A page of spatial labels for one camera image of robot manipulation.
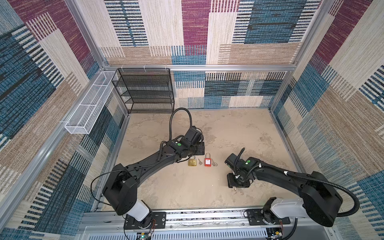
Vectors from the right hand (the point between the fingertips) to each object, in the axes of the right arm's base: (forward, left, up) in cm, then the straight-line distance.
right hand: (235, 187), depth 82 cm
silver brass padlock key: (+16, +18, -2) cm, 24 cm away
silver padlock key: (+14, +10, -1) cm, 17 cm away
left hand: (+18, +17, +14) cm, 28 cm away
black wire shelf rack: (+63, +54, +17) cm, 85 cm away
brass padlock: (+15, +23, 0) cm, 27 cm away
